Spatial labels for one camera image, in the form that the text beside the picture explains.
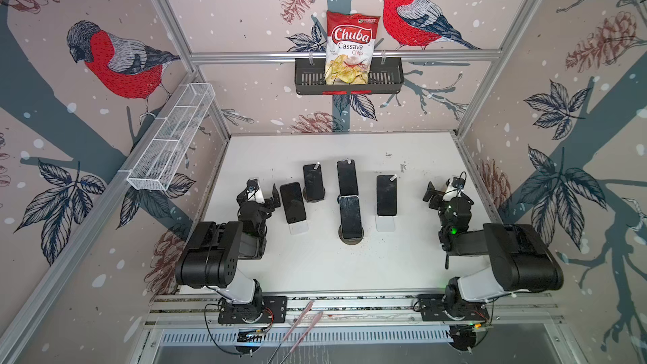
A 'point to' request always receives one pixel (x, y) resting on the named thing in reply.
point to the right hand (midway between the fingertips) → (442, 183)
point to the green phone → (350, 216)
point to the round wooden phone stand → (350, 241)
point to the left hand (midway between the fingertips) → (264, 181)
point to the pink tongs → (296, 323)
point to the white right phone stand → (385, 223)
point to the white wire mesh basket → (156, 163)
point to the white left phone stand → (299, 227)
